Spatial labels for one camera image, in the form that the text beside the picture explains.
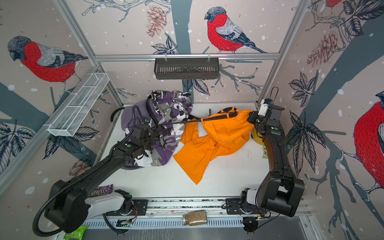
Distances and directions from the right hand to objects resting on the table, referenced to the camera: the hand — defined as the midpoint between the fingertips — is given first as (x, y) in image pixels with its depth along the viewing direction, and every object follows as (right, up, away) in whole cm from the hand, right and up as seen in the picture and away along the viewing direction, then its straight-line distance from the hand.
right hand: (252, 110), depth 83 cm
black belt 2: (-63, +13, +24) cm, 69 cm away
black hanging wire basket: (-39, +32, +24) cm, 55 cm away
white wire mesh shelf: (-95, +2, -5) cm, 95 cm away
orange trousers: (-17, -13, -3) cm, 22 cm away
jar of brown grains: (-32, -50, -16) cm, 62 cm away
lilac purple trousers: (-75, -1, +26) cm, 80 cm away
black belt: (-97, 0, +35) cm, 103 cm away
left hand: (-58, -10, +2) cm, 59 cm away
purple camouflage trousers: (-50, +1, +22) cm, 54 cm away
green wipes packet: (-85, -56, -17) cm, 104 cm away
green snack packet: (+12, -27, +10) cm, 31 cm away
